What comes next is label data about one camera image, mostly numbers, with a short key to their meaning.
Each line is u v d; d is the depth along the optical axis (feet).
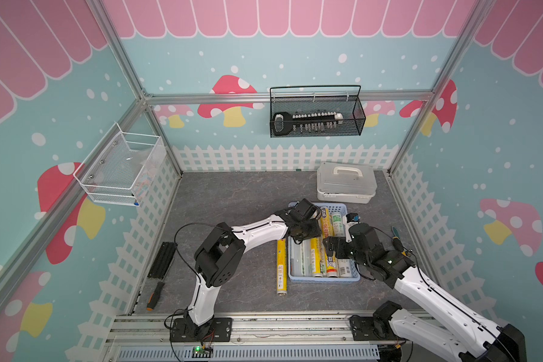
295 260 2.79
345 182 3.37
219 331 2.43
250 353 2.34
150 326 2.51
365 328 2.45
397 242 3.09
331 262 2.67
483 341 1.32
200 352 2.39
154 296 2.61
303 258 2.86
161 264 2.86
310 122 2.93
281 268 2.78
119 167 2.67
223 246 1.82
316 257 2.73
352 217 2.29
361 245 1.94
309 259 2.76
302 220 2.34
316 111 3.02
